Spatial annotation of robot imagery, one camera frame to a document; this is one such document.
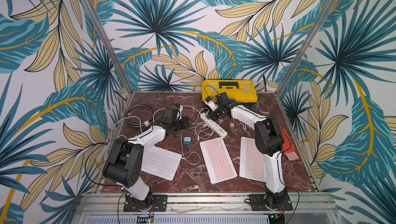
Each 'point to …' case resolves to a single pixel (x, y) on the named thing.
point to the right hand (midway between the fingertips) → (210, 113)
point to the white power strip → (214, 126)
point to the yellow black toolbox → (241, 92)
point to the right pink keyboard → (252, 165)
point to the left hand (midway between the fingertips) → (189, 123)
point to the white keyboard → (160, 162)
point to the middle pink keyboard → (217, 160)
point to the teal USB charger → (187, 141)
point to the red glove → (288, 146)
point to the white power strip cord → (142, 125)
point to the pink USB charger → (232, 125)
